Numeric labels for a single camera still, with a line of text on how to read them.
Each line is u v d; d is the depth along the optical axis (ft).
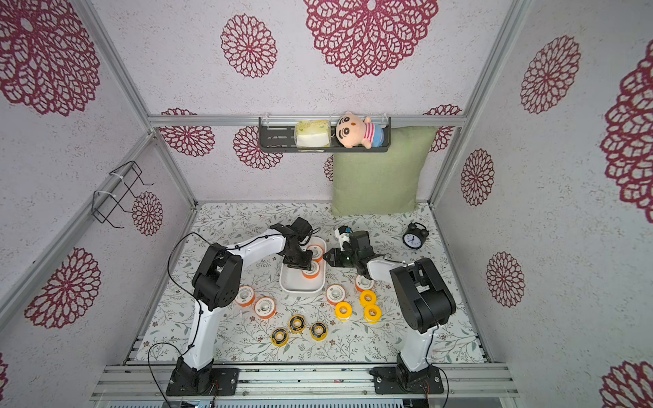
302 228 2.72
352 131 2.79
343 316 2.80
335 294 2.98
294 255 2.78
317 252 3.29
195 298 1.92
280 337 2.70
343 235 2.87
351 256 2.70
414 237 3.31
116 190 2.56
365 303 2.92
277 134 2.98
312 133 2.95
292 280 3.12
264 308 2.87
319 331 2.74
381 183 3.31
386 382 2.39
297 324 2.75
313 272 3.11
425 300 1.61
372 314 2.83
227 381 2.40
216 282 1.85
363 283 3.02
